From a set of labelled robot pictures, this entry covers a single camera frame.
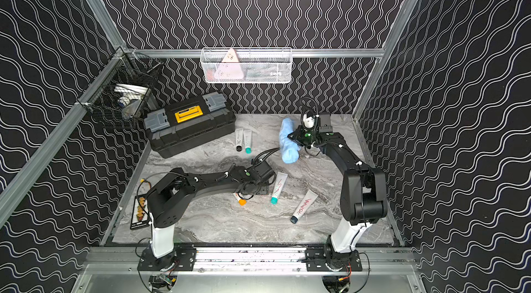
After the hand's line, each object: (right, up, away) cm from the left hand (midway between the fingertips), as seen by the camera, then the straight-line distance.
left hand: (263, 186), depth 90 cm
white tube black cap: (-13, +20, +17) cm, 30 cm away
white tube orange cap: (-9, -6, -3) cm, 11 cm away
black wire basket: (-63, +41, 0) cm, 75 cm away
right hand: (+12, +23, +1) cm, 25 cm away
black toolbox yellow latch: (-33, +28, +4) cm, 43 cm away
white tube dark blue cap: (+20, -5, -2) cm, 21 cm away
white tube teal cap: (+7, 0, 0) cm, 7 cm away
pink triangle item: (-15, +52, 0) cm, 54 cm away
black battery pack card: (-50, -11, -7) cm, 51 cm away
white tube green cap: (-9, +22, +19) cm, 30 cm away
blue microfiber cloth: (+11, +17, -6) cm, 21 cm away
